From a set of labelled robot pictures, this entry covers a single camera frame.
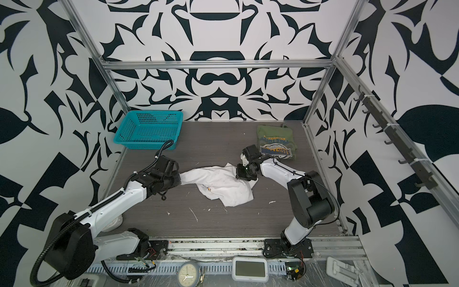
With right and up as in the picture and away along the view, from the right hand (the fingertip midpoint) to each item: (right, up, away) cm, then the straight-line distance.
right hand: (236, 173), depth 91 cm
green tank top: (+25, +16, +17) cm, 35 cm away
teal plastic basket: (-54, +23, +24) cm, 64 cm away
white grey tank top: (-7, -4, -5) cm, 9 cm away
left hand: (-29, 0, -4) cm, 29 cm away
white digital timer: (+4, -31, -24) cm, 39 cm away
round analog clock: (-18, -32, -25) cm, 45 cm away
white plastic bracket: (+40, -33, -22) cm, 56 cm away
